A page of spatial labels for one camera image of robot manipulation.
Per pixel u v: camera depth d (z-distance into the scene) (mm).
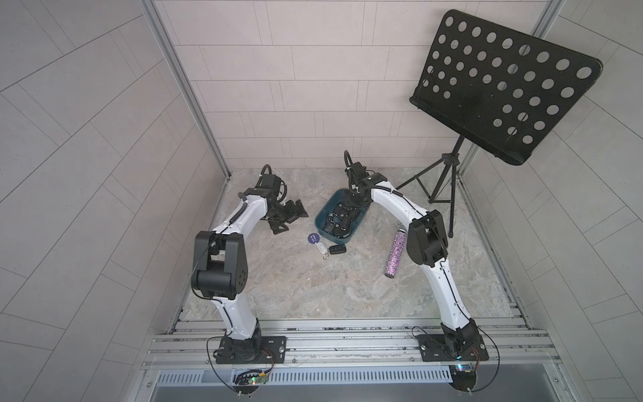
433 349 709
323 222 982
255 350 643
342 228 962
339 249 913
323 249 911
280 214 771
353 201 885
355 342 724
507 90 614
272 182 738
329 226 947
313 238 952
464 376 669
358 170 812
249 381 656
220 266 471
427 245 601
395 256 868
